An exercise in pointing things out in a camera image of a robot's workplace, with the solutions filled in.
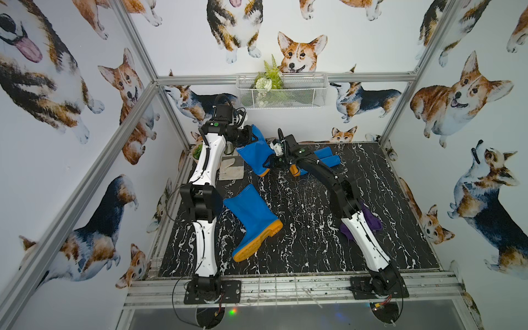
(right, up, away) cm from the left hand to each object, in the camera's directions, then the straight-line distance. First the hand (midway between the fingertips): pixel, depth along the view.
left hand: (261, 134), depth 88 cm
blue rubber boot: (+34, -8, +29) cm, 46 cm away
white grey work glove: (-18, -15, +23) cm, 33 cm away
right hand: (-1, -13, +11) cm, 17 cm away
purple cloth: (+48, -37, 0) cm, 60 cm away
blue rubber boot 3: (-1, -37, -1) cm, 37 cm away
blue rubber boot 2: (-3, -8, +4) cm, 10 cm away
